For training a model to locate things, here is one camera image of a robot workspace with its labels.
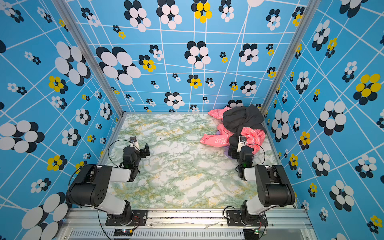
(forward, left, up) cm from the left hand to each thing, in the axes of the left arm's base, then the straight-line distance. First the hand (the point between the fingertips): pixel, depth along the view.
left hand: (140, 143), depth 93 cm
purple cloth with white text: (-2, -55, -7) cm, 56 cm away
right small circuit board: (-46, -62, -8) cm, 77 cm away
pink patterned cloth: (+3, -52, +1) cm, 52 cm away
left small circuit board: (-45, 0, -10) cm, 46 cm away
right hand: (0, -64, -1) cm, 64 cm away
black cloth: (+18, -64, +3) cm, 67 cm away
